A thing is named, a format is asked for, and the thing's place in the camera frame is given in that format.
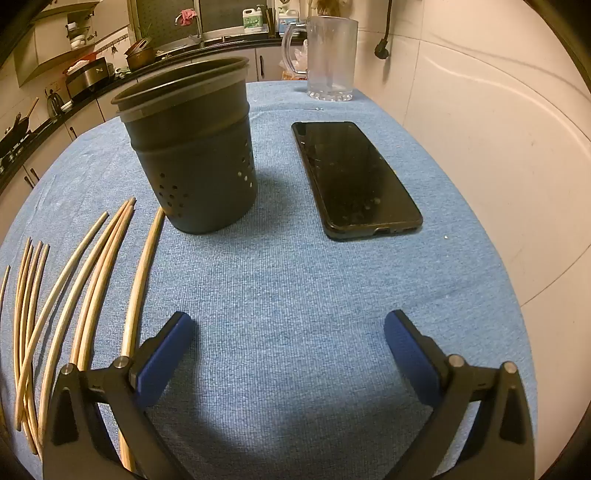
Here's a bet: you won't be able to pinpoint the blue tablecloth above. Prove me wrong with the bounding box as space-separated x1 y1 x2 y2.
0 80 539 480

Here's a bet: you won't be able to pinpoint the kitchen window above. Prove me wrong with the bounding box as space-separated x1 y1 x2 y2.
134 0 287 35

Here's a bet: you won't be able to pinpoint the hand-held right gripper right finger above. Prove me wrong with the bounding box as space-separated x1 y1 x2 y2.
384 309 550 480

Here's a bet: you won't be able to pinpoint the stainless steel appliance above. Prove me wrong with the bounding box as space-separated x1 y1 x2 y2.
65 58 112 101

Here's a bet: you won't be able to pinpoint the beige wall cabinets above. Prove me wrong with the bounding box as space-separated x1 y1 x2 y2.
14 0 102 87

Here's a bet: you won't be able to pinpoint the brown metal pot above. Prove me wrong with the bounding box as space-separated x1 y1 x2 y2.
124 39 158 71

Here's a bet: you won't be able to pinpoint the dark grey perforated utensil holder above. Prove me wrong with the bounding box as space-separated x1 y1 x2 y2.
111 56 258 234

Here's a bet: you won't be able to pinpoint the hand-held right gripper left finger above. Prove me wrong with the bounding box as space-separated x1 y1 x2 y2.
42 311 197 480

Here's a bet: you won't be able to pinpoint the bunch of wooden chopsticks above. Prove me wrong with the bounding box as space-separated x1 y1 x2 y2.
0 196 167 474

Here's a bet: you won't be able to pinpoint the black wok with wooden handle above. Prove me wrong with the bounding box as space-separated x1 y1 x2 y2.
0 97 40 158

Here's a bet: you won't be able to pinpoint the white green detergent bottle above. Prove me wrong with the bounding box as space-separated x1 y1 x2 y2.
242 6 269 34

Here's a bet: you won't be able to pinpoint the white blue bottle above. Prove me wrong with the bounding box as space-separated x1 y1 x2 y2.
277 4 308 33

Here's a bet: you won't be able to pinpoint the red basket with white cloth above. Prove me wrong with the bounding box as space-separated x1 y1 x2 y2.
62 58 100 75

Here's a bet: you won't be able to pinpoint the black smartphone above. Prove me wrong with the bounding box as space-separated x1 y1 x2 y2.
291 121 424 239

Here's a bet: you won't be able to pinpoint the black power plug with cable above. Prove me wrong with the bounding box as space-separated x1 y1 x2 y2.
374 0 394 61

